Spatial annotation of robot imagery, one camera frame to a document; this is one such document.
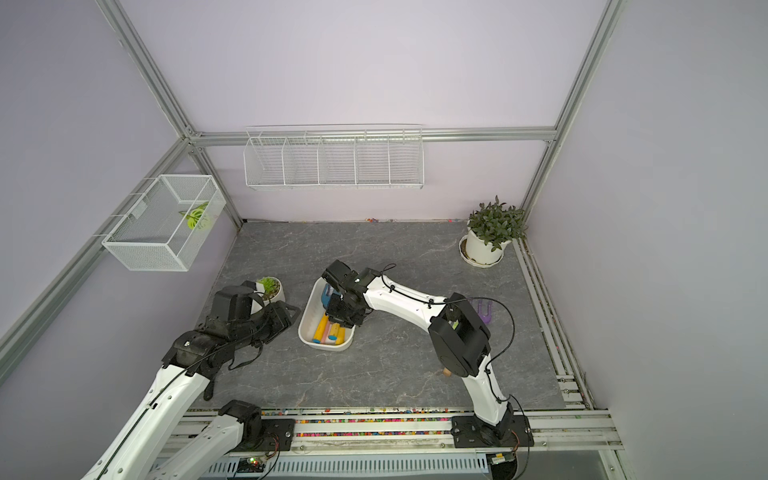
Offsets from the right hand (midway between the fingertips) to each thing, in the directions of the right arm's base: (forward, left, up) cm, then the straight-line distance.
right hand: (330, 320), depth 84 cm
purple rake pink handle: (-4, +1, -6) cm, 7 cm away
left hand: (-4, +6, +10) cm, 12 cm away
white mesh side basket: (+19, +45, +19) cm, 52 cm away
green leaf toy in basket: (+21, +37, +21) cm, 47 cm away
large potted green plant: (+26, -49, +10) cm, 56 cm away
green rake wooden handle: (-13, -33, -7) cm, 36 cm away
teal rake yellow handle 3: (+12, +4, -6) cm, 14 cm away
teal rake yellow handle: (-3, -3, -4) cm, 6 cm away
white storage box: (+4, +7, -6) cm, 10 cm away
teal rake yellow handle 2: (-1, +4, -5) cm, 6 cm away
